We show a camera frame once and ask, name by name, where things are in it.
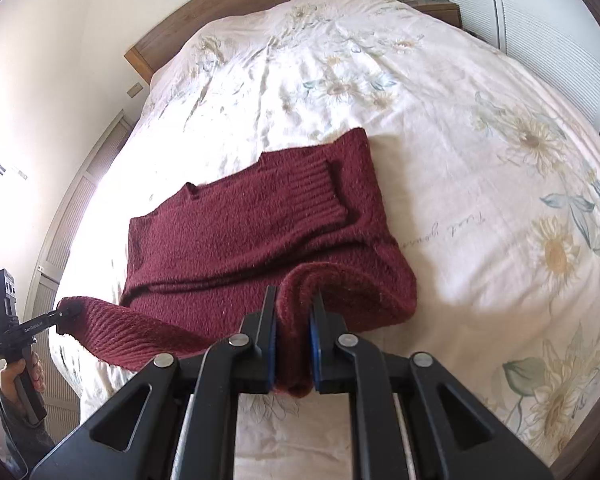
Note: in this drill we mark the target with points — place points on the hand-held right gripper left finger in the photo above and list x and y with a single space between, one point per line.
262 332

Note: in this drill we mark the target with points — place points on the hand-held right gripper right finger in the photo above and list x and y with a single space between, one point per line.
314 355

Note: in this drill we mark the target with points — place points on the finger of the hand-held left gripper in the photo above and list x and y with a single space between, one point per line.
64 317

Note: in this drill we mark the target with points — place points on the maroon knit sweater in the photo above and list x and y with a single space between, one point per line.
230 240

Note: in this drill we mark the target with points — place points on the person's left forearm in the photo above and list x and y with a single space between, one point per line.
22 440

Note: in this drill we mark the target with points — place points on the person's left hand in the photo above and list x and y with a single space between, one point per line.
9 380

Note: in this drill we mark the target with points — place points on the white slatted radiator cover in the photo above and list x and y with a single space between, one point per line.
80 210

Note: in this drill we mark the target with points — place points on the bed with floral duvet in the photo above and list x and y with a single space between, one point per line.
455 110

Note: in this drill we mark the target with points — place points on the wooden bed headboard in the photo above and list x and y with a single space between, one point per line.
205 10

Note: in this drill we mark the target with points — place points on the wooden nightstand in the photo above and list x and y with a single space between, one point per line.
437 10

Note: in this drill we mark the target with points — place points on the white wardrobe doors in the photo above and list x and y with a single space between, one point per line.
555 20

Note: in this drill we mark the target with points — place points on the beige wall switch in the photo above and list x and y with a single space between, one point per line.
135 90

